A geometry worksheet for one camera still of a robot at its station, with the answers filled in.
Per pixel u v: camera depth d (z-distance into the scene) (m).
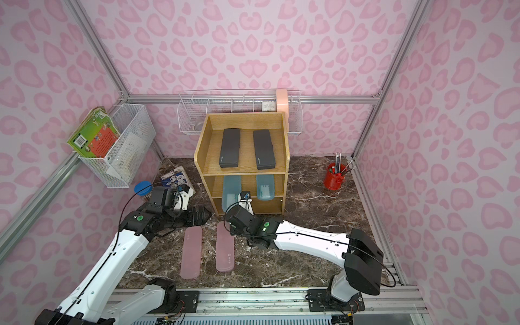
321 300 0.72
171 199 0.60
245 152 0.78
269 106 0.92
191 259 0.82
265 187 0.84
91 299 0.39
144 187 0.86
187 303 0.73
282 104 0.82
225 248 0.86
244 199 0.67
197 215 0.68
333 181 1.03
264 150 0.77
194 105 0.95
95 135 0.71
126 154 0.83
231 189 0.84
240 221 0.55
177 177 1.07
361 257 0.41
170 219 0.61
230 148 0.78
